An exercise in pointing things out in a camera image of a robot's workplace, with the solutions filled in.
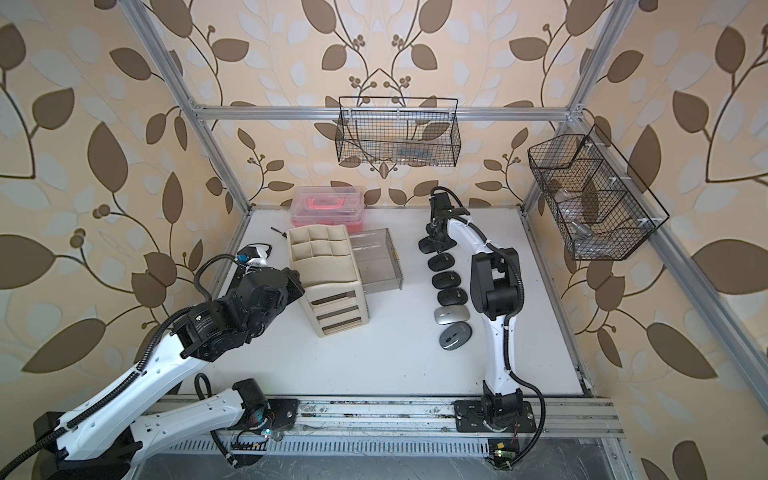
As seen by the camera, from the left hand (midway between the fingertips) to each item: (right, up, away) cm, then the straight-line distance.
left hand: (298, 271), depth 69 cm
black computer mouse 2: (+40, -6, +30) cm, 51 cm away
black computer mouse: (+41, -11, +26) cm, 49 cm away
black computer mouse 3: (+38, -1, +34) cm, 51 cm away
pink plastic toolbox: (-2, +20, +38) cm, 43 cm away
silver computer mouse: (+38, -16, +22) cm, 47 cm away
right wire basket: (+74, +16, +5) cm, 76 cm away
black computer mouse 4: (+33, +6, +32) cm, 47 cm away
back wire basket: (+28, +43, +30) cm, 60 cm away
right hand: (+36, +8, +35) cm, 51 cm away
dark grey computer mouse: (+40, -21, +16) cm, 48 cm away
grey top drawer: (+17, +1, +23) cm, 28 cm away
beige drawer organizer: (+4, +3, +7) cm, 9 cm away
